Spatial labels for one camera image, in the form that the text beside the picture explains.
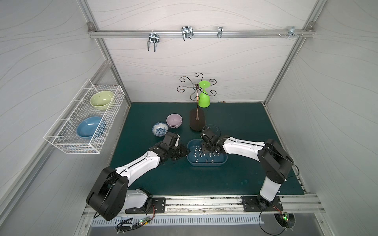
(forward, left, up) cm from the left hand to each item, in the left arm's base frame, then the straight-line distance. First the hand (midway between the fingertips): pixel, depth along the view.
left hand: (189, 152), depth 84 cm
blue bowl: (-1, +44, +24) cm, 51 cm away
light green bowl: (+15, +46, +26) cm, 55 cm away
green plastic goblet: (+31, -9, +14) cm, 35 cm away
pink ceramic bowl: (+27, +12, -4) cm, 30 cm away
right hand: (+7, -9, -5) cm, 12 cm away
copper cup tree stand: (+31, -5, -4) cm, 32 cm away
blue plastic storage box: (0, -5, -7) cm, 9 cm away
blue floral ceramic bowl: (+22, +22, -8) cm, 32 cm away
